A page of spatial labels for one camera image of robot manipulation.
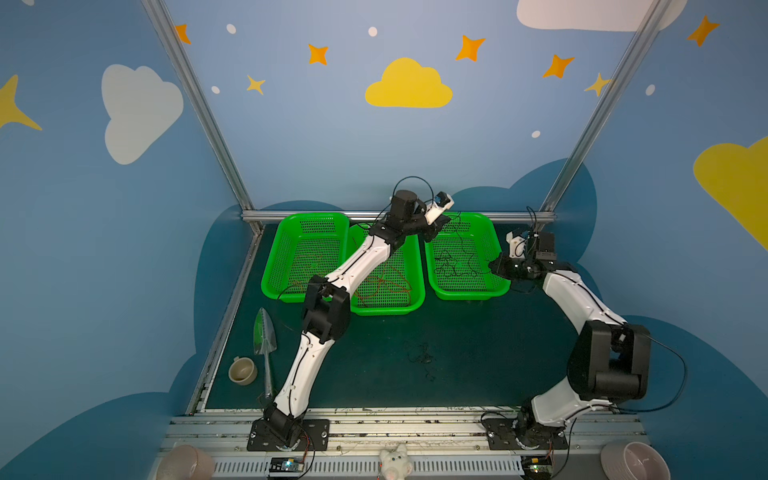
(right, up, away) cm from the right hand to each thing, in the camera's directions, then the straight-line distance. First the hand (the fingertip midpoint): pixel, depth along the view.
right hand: (495, 260), depth 92 cm
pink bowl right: (+26, -48, -20) cm, 59 cm away
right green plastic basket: (-7, 0, +18) cm, 20 cm away
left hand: (-15, +15, -3) cm, 21 cm away
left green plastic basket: (-66, +6, +23) cm, 70 cm away
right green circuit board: (+3, -50, -20) cm, 54 cm away
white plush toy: (-32, -47, -24) cm, 62 cm away
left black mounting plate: (-52, -44, -18) cm, 70 cm away
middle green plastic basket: (-33, -14, +9) cm, 37 cm away
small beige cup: (-75, -32, -8) cm, 82 cm away
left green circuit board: (-58, -49, -21) cm, 79 cm away
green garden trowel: (-71, -25, -2) cm, 76 cm away
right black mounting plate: (-2, -44, -17) cm, 47 cm away
